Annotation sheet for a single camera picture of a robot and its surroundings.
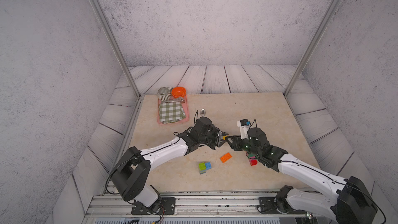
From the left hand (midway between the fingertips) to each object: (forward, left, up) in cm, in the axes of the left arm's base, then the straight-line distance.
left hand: (232, 136), depth 76 cm
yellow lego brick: (+1, +4, -3) cm, 5 cm away
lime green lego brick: (-10, +15, -17) cm, 25 cm away
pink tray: (+36, +26, -19) cm, 48 cm away
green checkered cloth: (+30, +36, -17) cm, 50 cm away
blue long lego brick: (-8, +12, -14) cm, 20 cm away
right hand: (+1, +2, -3) cm, 3 cm away
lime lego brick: (-9, +15, -12) cm, 22 cm away
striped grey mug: (+47, +43, -15) cm, 65 cm away
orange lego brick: (-3, +2, -19) cm, 19 cm away
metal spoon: (+29, +14, -17) cm, 37 cm away
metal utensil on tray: (+40, +30, -16) cm, 53 cm away
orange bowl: (+48, +32, -15) cm, 59 cm away
